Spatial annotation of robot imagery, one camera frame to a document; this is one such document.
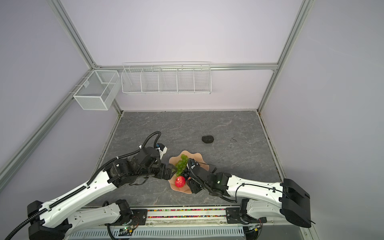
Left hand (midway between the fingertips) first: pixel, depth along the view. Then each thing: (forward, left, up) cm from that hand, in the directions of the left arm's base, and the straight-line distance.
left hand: (168, 171), depth 71 cm
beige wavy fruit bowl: (+13, -14, -13) cm, 24 cm away
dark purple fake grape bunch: (+3, -8, -12) cm, 15 cm away
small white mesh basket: (+54, +49, +7) cm, 73 cm away
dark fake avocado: (+26, -23, -14) cm, 38 cm away
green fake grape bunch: (+9, -5, -13) cm, 16 cm away
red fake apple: (-1, -4, -11) cm, 12 cm away
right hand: (-2, -10, -10) cm, 15 cm away
